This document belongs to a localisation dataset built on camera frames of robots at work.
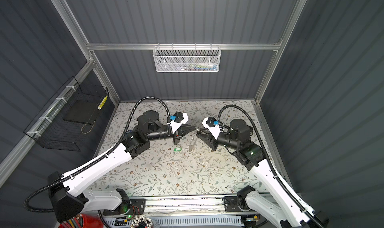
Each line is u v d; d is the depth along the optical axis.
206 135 0.59
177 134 0.56
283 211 0.38
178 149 0.94
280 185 0.43
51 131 0.66
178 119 0.50
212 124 0.54
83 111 0.77
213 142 0.57
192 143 0.96
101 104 0.81
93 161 0.44
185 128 0.59
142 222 0.55
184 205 0.76
